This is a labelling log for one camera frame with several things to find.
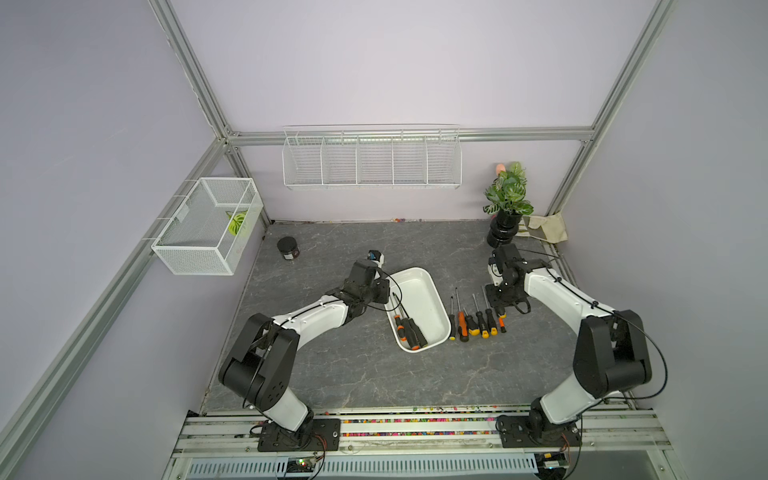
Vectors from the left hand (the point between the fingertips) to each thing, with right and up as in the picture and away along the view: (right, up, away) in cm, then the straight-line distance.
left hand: (386, 284), depth 91 cm
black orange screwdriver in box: (+7, -13, -2) cm, 15 cm away
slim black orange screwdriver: (+36, -12, +1) cm, 38 cm away
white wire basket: (-49, +15, -9) cm, 52 cm away
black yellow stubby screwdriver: (+33, -11, +3) cm, 35 cm away
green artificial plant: (+38, +29, +1) cm, 48 cm away
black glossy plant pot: (+41, +18, +15) cm, 48 cm away
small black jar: (-37, +12, +18) cm, 43 cm away
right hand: (+35, -4, 0) cm, 35 cm away
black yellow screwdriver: (+21, -12, +3) cm, 24 cm away
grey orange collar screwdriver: (+4, -13, -2) cm, 14 cm away
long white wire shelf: (-5, +42, +9) cm, 44 cm away
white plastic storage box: (+10, -9, +1) cm, 13 cm away
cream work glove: (+66, +20, +27) cm, 74 cm away
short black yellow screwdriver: (+26, -13, -2) cm, 29 cm away
